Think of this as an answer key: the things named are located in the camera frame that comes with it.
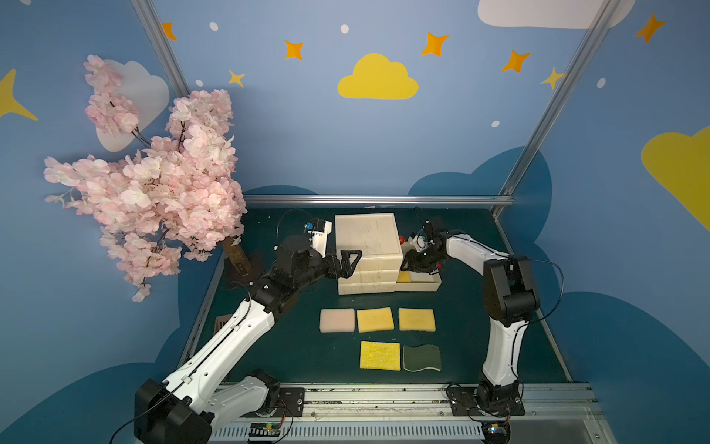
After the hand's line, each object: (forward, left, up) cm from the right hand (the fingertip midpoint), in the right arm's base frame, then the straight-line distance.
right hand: (411, 265), depth 100 cm
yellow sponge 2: (-20, -1, -2) cm, 20 cm away
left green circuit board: (-52, +42, -5) cm, 67 cm away
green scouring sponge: (-31, 0, -3) cm, 32 cm away
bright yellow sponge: (-31, +11, -3) cm, 33 cm away
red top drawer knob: (-1, +5, +16) cm, 17 cm away
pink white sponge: (-22, +25, -1) cm, 33 cm away
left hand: (-12, +21, +26) cm, 35 cm away
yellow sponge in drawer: (-4, +3, -1) cm, 5 cm away
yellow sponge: (-21, +13, -2) cm, 24 cm away
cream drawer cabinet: (-2, +14, +18) cm, 23 cm away
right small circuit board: (-48, -21, -7) cm, 53 cm away
